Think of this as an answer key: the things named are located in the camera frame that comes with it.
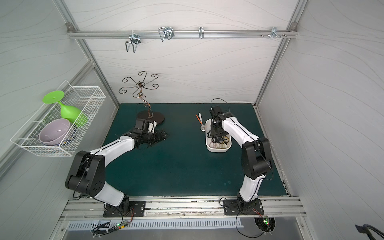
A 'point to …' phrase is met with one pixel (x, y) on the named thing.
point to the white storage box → (214, 143)
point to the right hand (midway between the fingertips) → (219, 131)
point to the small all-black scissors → (160, 135)
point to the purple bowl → (52, 132)
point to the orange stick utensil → (199, 119)
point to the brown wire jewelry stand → (139, 93)
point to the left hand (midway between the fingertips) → (166, 137)
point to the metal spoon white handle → (202, 127)
